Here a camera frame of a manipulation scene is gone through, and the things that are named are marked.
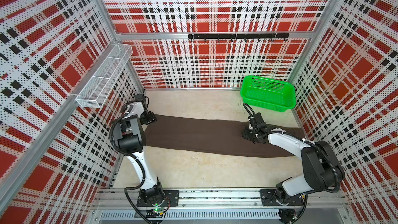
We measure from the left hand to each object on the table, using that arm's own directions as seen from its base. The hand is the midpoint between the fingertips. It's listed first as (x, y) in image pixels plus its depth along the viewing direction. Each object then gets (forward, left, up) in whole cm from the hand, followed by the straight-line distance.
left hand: (150, 122), depth 98 cm
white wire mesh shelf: (+12, +30, +18) cm, 37 cm away
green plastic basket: (+29, -84, -4) cm, 90 cm away
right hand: (-8, -60, +1) cm, 61 cm away
